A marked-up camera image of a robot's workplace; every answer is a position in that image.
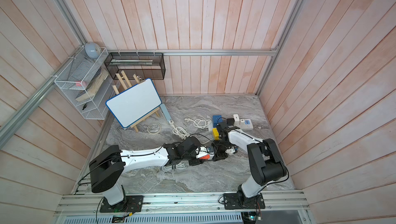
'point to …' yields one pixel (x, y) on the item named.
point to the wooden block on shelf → (94, 88)
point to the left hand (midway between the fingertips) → (201, 154)
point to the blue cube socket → (216, 119)
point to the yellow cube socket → (216, 134)
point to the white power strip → (244, 124)
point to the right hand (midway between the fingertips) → (211, 151)
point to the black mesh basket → (134, 65)
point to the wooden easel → (125, 84)
